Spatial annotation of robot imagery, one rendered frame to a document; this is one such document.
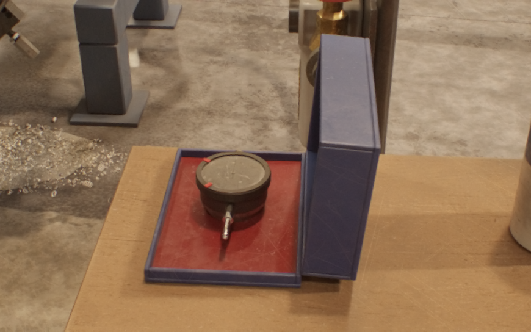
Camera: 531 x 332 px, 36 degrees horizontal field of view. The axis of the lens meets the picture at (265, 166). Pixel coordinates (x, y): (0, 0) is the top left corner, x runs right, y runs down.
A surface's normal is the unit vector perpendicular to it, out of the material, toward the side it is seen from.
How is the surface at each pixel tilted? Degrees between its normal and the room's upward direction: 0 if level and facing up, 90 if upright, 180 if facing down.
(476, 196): 0
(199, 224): 0
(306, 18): 90
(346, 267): 90
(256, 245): 0
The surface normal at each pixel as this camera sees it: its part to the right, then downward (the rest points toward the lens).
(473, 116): 0.00, -0.83
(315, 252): -0.06, 0.55
